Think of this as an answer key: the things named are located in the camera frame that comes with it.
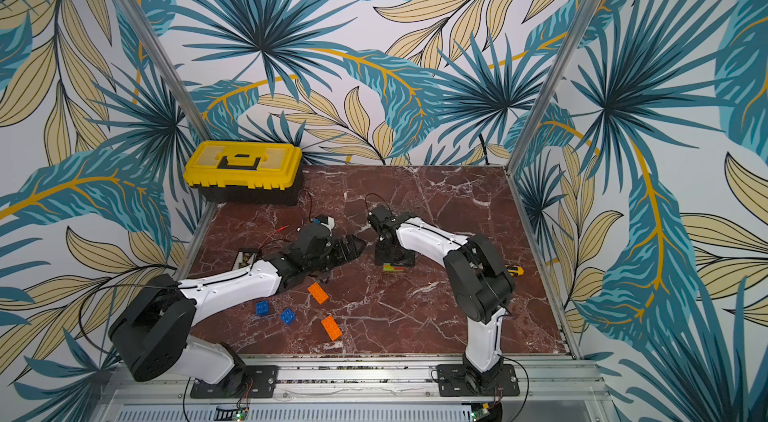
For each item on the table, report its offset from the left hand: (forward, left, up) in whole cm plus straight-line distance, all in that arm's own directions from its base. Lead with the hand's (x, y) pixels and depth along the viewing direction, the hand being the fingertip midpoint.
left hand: (356, 252), depth 85 cm
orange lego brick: (-8, +11, -10) cm, 17 cm away
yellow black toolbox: (+24, +35, +6) cm, 43 cm away
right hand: (+2, -10, -8) cm, 13 cm away
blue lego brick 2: (-14, +25, -7) cm, 29 cm away
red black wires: (+14, +27, -11) cm, 32 cm away
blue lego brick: (-16, +18, -9) cm, 26 cm away
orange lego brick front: (-18, +6, -10) cm, 21 cm away
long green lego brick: (0, -10, -9) cm, 13 cm away
